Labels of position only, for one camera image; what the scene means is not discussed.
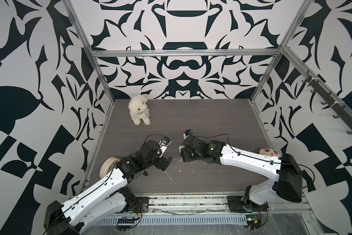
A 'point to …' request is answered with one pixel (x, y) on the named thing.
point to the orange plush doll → (271, 152)
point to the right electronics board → (253, 222)
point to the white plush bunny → (139, 110)
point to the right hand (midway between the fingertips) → (182, 152)
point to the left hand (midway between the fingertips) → (163, 148)
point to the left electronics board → (125, 224)
